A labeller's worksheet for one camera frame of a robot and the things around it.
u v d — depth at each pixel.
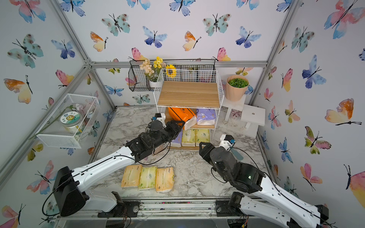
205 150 0.61
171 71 0.82
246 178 0.44
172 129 0.62
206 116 0.77
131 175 0.81
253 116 0.95
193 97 0.70
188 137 0.94
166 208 0.76
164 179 0.80
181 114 0.74
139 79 0.91
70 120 0.65
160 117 0.68
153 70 0.84
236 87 0.84
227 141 0.57
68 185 0.40
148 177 0.81
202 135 0.96
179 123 0.71
